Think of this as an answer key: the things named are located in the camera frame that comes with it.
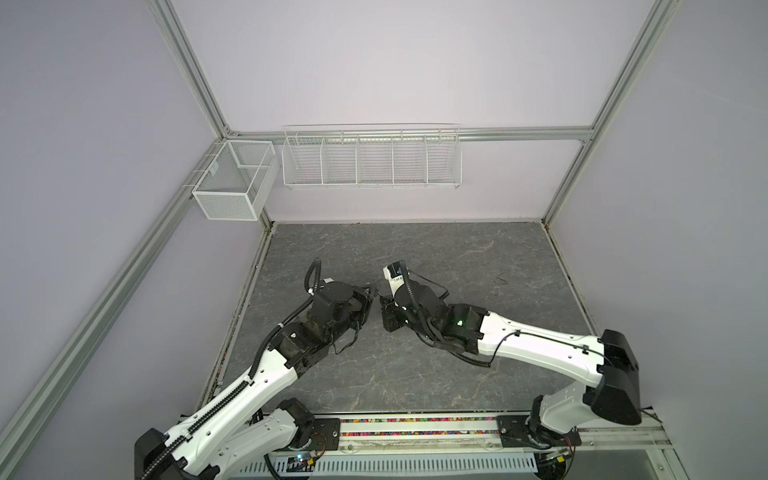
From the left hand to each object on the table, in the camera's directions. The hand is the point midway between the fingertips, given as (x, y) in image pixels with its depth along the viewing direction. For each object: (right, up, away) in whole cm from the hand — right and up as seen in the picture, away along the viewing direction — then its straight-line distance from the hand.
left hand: (380, 291), depth 72 cm
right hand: (0, -3, 0) cm, 3 cm away
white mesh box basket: (-51, +33, +29) cm, 67 cm away
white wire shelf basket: (-4, +42, +26) cm, 49 cm away
